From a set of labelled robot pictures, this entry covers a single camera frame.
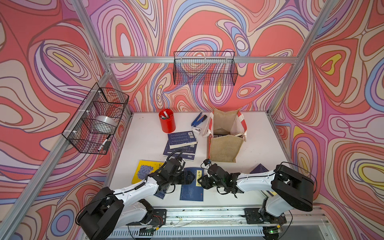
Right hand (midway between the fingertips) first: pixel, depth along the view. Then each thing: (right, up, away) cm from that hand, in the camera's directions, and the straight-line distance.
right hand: (201, 184), depth 85 cm
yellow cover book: (-33, +9, +3) cm, 34 cm away
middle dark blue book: (-9, +19, +11) cm, 23 cm away
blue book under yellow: (-22, -3, -5) cm, 23 cm away
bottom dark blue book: (-6, +14, +9) cm, 17 cm away
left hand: (-6, +4, -2) cm, 7 cm away
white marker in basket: (-48, +28, -10) cm, 56 cm away
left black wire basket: (-55, +33, -13) cm, 65 cm away
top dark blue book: (-13, +25, +14) cm, 32 cm away
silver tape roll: (-48, +37, -11) cm, 62 cm away
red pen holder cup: (-22, +38, +14) cm, 46 cm away
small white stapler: (-3, +31, +23) cm, 38 cm away
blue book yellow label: (-4, -2, -4) cm, 6 cm away
